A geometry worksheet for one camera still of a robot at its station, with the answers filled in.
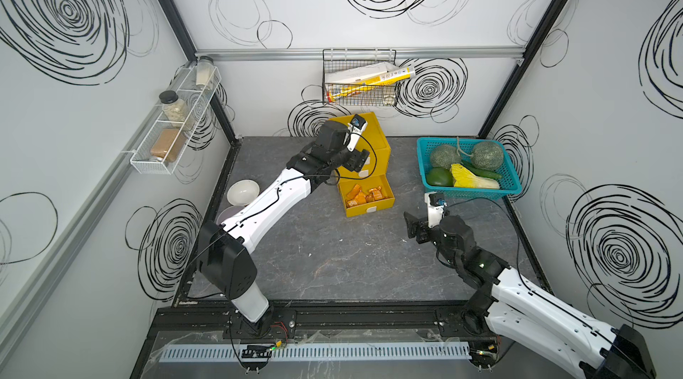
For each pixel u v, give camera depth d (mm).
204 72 866
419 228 695
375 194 991
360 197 979
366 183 1020
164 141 677
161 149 654
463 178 958
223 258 419
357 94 866
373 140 951
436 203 665
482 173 987
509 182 963
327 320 785
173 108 704
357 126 665
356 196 985
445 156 1000
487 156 970
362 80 863
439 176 970
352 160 702
